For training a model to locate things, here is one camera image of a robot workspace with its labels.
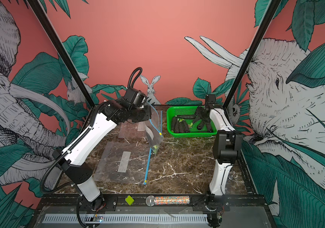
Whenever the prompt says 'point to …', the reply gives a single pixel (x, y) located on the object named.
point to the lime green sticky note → (129, 200)
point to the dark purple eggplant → (154, 137)
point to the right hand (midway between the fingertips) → (198, 111)
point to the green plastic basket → (187, 113)
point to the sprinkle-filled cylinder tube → (152, 200)
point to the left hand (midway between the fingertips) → (153, 112)
